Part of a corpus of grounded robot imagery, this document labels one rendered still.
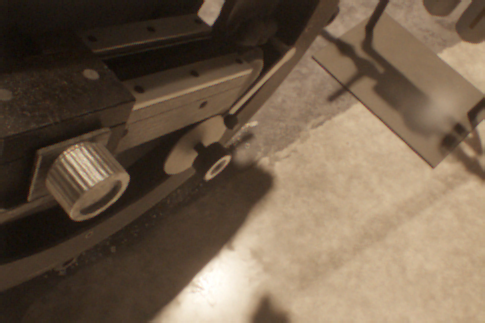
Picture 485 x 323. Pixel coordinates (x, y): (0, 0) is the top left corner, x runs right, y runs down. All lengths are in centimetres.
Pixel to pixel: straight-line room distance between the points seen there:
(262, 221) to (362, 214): 23
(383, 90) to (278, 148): 34
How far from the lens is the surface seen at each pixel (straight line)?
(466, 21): 117
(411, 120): 131
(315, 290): 104
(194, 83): 50
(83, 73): 33
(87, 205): 32
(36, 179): 32
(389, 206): 117
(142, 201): 70
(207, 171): 63
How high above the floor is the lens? 97
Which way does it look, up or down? 61 degrees down
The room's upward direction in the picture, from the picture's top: 18 degrees clockwise
